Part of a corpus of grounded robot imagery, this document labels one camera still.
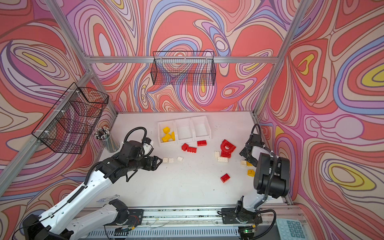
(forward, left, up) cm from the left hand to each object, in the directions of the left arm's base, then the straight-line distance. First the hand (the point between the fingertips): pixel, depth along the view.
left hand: (158, 159), depth 76 cm
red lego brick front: (-4, -37, -17) cm, 40 cm away
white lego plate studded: (+7, -4, -16) cm, 18 cm away
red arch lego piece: (+19, -39, -16) cm, 47 cm away
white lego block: (+12, -34, -16) cm, 39 cm away
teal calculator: (-29, -64, -15) cm, 72 cm away
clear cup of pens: (+16, +35, 0) cm, 38 cm away
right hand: (+8, -54, -17) cm, 57 cm away
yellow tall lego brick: (+30, +1, -14) cm, 33 cm away
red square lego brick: (+16, -12, -14) cm, 25 cm away
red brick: (+11, -39, -16) cm, 43 cm away
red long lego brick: (+14, -17, -14) cm, 26 cm away
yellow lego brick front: (-2, -52, -15) cm, 54 cm away
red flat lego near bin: (+19, -24, -14) cm, 33 cm away
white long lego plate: (+7, -37, -14) cm, 40 cm away
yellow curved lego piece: (+23, -5, -12) cm, 27 cm away
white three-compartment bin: (+31, -10, -16) cm, 36 cm away
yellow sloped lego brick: (+22, 0, -12) cm, 25 cm away
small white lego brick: (+8, -9, -16) cm, 20 cm away
